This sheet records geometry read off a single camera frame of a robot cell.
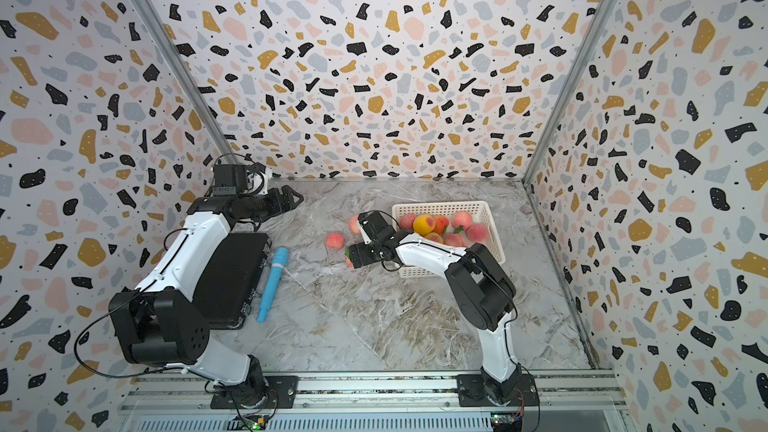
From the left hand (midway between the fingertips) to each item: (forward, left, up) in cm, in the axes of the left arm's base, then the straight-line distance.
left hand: (294, 200), depth 84 cm
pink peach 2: (+6, -51, -18) cm, 54 cm away
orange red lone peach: (+5, -44, -19) cm, 48 cm away
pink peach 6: (-2, -48, -18) cm, 51 cm away
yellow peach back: (+2, -37, -15) cm, 41 cm away
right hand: (-8, -17, -17) cm, 25 cm away
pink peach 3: (-1, -9, -19) cm, 21 cm away
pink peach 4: (+1, -56, -19) cm, 59 cm away
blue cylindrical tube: (-8, +9, -21) cm, 24 cm away
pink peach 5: (-10, -14, -18) cm, 25 cm away
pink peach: (+7, -13, -19) cm, 24 cm away
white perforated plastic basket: (+11, -58, -20) cm, 63 cm away
